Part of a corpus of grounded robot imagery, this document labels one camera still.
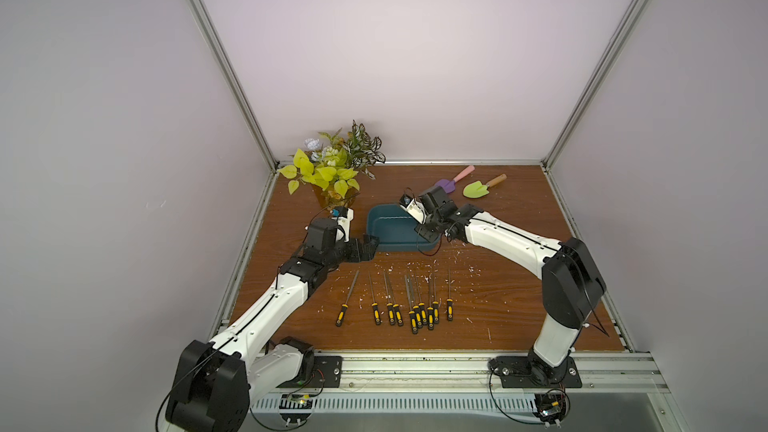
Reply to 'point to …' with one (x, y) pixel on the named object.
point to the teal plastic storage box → (395, 226)
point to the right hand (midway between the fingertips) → (424, 212)
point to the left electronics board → (295, 401)
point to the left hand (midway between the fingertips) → (370, 239)
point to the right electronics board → (550, 408)
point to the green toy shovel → (477, 189)
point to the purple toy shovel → (450, 186)
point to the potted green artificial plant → (333, 166)
